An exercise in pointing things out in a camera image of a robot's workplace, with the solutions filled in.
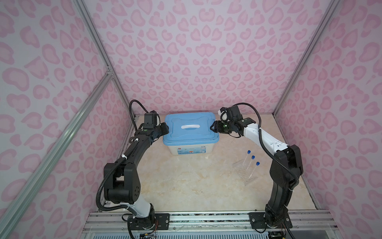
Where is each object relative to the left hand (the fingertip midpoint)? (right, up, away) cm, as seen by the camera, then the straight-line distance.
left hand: (167, 125), depth 90 cm
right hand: (+28, -1, -1) cm, 28 cm away
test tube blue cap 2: (+49, -20, -13) cm, 54 cm away
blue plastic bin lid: (+14, -2, 0) cm, 14 cm away
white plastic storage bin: (+12, -15, +1) cm, 19 cm away
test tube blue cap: (+47, -17, -11) cm, 51 cm away
